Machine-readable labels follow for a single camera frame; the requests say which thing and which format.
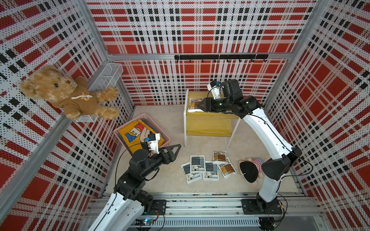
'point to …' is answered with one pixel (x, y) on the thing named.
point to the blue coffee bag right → (211, 172)
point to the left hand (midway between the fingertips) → (179, 146)
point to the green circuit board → (146, 221)
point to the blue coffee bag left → (191, 177)
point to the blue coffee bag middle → (197, 163)
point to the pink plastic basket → (165, 139)
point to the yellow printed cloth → (135, 133)
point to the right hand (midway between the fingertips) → (203, 105)
